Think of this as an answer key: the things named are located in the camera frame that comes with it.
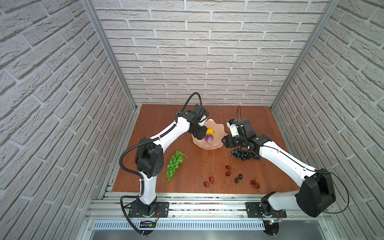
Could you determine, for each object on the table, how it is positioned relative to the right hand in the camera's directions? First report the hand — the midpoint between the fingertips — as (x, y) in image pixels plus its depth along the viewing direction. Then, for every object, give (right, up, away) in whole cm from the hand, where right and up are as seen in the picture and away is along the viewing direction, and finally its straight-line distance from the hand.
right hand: (227, 137), depth 84 cm
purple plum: (-10, -2, +11) cm, 15 cm away
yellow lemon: (-9, +3, +15) cm, 18 cm away
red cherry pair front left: (-9, -24, -1) cm, 25 cm away
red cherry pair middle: (+1, -21, +1) cm, 21 cm away
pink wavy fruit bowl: (-2, +1, +18) cm, 18 cm away
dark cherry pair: (+7, -22, -1) cm, 23 cm away
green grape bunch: (-30, -13, +2) cm, 33 cm away
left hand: (-14, +3, +6) cm, 15 cm away
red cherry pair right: (+16, -26, -3) cm, 30 cm away
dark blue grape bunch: (+11, -11, +5) cm, 17 cm away
